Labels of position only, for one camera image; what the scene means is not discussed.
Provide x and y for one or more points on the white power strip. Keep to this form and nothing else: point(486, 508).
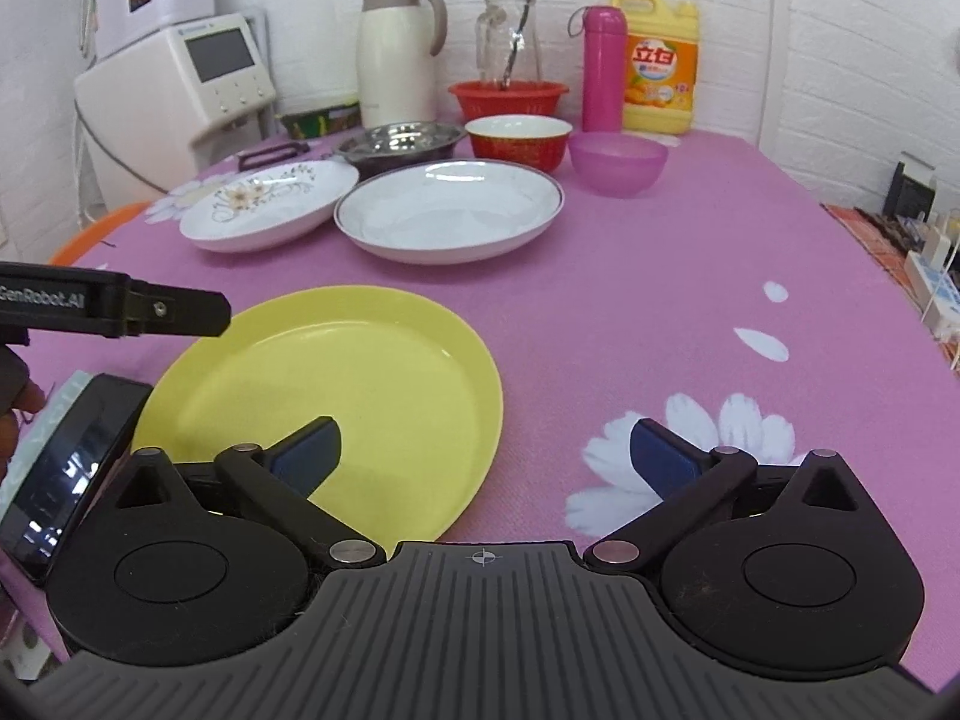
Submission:
point(937, 298)

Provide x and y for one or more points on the yellow detergent bottle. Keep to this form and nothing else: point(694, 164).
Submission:
point(661, 64)

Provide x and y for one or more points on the black box on shelf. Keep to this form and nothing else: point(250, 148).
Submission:
point(912, 190)

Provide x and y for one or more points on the cream thermos jug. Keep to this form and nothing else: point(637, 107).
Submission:
point(398, 42)

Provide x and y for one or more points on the black smartphone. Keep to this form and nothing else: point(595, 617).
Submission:
point(60, 464)

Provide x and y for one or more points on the red and white bowl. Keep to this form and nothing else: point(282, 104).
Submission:
point(531, 140)

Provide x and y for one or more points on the red plastic basket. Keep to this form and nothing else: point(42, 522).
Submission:
point(478, 99)

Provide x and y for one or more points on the stainless steel bowl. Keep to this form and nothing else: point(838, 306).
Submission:
point(393, 146)

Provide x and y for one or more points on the white countertop appliance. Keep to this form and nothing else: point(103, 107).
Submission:
point(159, 112)

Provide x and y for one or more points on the white floral plate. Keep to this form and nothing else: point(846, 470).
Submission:
point(268, 208)

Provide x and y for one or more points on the yellow plastic plate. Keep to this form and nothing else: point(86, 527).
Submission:
point(413, 388)

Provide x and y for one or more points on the person's left hand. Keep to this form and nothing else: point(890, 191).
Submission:
point(21, 396)

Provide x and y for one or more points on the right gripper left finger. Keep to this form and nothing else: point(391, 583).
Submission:
point(273, 486)

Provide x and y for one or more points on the pink floral tablecloth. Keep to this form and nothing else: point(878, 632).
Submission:
point(724, 302)

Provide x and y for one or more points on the pink thermos bottle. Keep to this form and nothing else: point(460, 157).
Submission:
point(604, 34)

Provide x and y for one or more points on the black stirring stick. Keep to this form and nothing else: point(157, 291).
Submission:
point(516, 40)

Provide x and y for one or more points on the purple plastic bowl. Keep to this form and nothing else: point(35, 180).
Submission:
point(615, 164)

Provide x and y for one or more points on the glass pitcher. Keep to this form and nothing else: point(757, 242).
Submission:
point(493, 32)

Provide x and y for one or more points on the white silver-rimmed plate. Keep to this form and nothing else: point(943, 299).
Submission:
point(450, 212)

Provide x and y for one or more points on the plaid cloth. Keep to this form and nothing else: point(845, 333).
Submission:
point(873, 239)

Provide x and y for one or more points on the green patterned tin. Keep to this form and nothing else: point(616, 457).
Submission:
point(321, 120)

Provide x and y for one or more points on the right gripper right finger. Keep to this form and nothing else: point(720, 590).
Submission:
point(692, 485)

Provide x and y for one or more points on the white wall pipe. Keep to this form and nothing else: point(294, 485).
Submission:
point(777, 61)

